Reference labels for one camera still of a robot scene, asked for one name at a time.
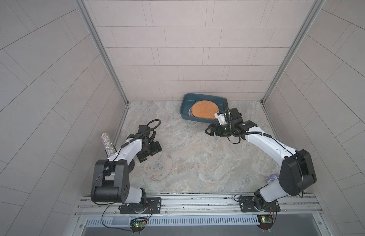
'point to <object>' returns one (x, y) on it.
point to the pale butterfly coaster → (158, 166)
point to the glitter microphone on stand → (109, 148)
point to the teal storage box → (189, 99)
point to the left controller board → (137, 224)
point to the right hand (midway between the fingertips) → (210, 131)
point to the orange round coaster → (204, 109)
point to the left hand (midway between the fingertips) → (157, 150)
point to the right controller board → (265, 221)
